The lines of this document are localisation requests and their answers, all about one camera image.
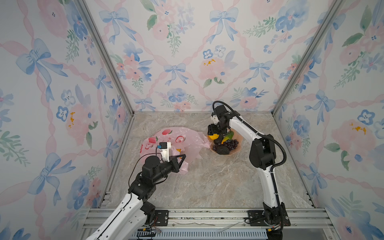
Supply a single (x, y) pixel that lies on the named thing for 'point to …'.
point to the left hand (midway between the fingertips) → (186, 155)
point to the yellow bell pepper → (213, 137)
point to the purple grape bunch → (231, 144)
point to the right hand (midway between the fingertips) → (214, 131)
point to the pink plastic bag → (184, 142)
